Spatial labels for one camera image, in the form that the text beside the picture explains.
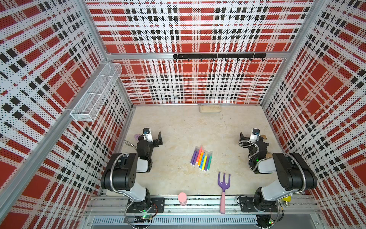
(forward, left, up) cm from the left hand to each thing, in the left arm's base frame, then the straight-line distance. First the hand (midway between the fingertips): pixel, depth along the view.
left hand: (155, 132), depth 93 cm
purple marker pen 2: (-13, -27, -8) cm, 31 cm away
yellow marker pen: (-17, -32, -9) cm, 38 cm away
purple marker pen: (-14, -25, -9) cm, 30 cm away
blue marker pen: (-18, -31, -9) cm, 37 cm away
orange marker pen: (-14, -30, -9) cm, 34 cm away
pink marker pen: (-13, -29, -8) cm, 33 cm away
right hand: (-1, -63, 0) cm, 63 cm away
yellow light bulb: (-38, -75, -7) cm, 84 cm away
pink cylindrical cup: (-39, -20, +1) cm, 44 cm away
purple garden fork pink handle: (-31, -43, -10) cm, 54 cm away
